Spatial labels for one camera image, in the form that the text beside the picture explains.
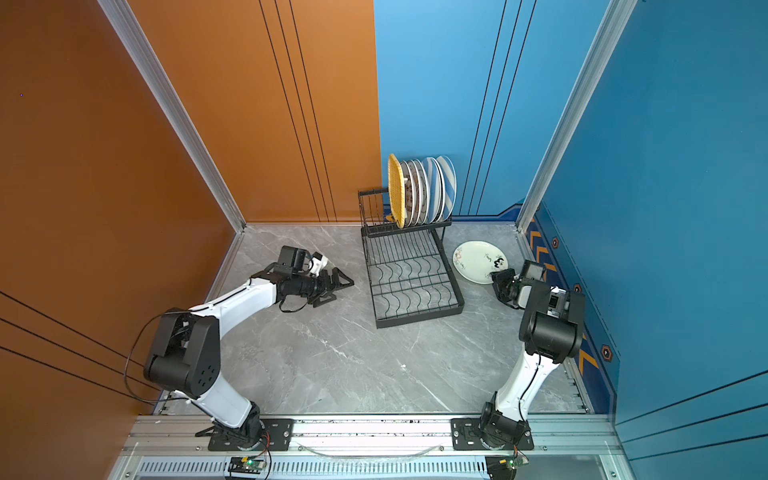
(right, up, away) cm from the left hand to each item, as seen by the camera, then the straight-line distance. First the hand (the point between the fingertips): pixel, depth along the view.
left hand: (347, 287), depth 88 cm
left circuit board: (-22, -40, -17) cm, 49 cm away
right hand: (+47, +3, +13) cm, 49 cm away
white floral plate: (+44, +7, +20) cm, 49 cm away
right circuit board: (+40, -40, -19) cm, 60 cm away
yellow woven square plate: (+15, +29, +8) cm, 33 cm away
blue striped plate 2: (+30, +30, -4) cm, 42 cm away
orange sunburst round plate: (+20, +27, -7) cm, 34 cm away
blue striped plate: (+26, +28, -5) cm, 38 cm away
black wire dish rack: (+20, +4, +15) cm, 26 cm away
